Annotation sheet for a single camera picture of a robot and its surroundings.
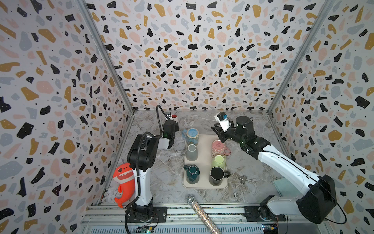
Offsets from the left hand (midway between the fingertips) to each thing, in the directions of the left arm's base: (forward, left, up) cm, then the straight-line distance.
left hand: (173, 119), depth 103 cm
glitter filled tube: (-60, -20, -7) cm, 63 cm away
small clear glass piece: (-39, -43, -9) cm, 59 cm away
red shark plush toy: (-39, +23, -1) cm, 46 cm away
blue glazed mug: (-15, -13, +1) cm, 20 cm away
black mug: (-40, -26, -1) cm, 48 cm away
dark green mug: (-39, -13, 0) cm, 41 cm away
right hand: (-21, -25, +18) cm, 37 cm away
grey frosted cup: (-25, -13, -2) cm, 28 cm away
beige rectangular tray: (-27, -21, -12) cm, 36 cm away
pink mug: (-24, -29, +1) cm, 37 cm away
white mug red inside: (+3, 0, -2) cm, 4 cm away
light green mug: (-31, -28, -1) cm, 42 cm away
